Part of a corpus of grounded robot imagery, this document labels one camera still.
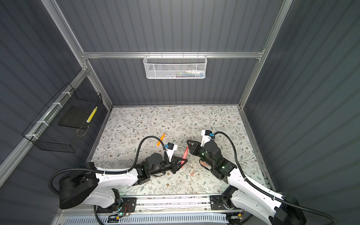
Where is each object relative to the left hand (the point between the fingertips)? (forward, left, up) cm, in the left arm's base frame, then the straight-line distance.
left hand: (187, 161), depth 74 cm
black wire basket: (+10, +66, +18) cm, 69 cm away
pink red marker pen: (+2, +2, +2) cm, 3 cm away
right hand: (+8, -1, +5) cm, 9 cm away
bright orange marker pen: (+20, +19, -15) cm, 31 cm away
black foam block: (+23, +59, +14) cm, 65 cm away
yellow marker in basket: (+23, +53, +13) cm, 59 cm away
